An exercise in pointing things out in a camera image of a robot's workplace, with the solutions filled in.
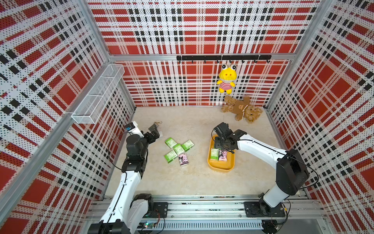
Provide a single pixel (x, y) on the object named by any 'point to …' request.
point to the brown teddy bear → (243, 109)
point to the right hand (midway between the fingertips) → (222, 143)
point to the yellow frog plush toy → (227, 74)
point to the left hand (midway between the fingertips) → (152, 127)
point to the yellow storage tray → (229, 165)
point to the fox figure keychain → (156, 123)
